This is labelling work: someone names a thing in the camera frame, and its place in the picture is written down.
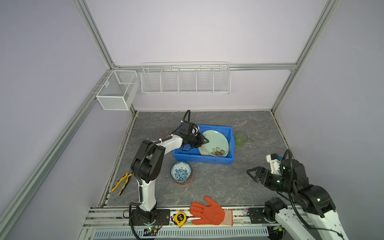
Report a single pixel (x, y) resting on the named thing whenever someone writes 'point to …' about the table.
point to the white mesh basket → (120, 91)
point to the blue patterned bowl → (181, 172)
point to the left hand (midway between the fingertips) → (209, 143)
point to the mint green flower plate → (218, 145)
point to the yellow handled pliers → (120, 181)
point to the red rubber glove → (211, 214)
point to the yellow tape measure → (180, 218)
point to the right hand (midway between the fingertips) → (253, 175)
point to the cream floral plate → (203, 152)
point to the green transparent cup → (240, 137)
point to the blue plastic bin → (194, 157)
